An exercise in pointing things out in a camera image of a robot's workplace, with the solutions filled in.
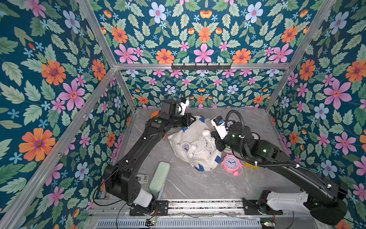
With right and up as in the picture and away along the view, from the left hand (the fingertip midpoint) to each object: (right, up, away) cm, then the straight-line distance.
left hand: (197, 118), depth 74 cm
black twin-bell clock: (+42, -12, +25) cm, 51 cm away
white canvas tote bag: (-7, -16, +17) cm, 25 cm away
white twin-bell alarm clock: (+5, -12, -1) cm, 13 cm away
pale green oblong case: (-22, -34, +8) cm, 41 cm away
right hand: (+9, -5, -6) cm, 12 cm away
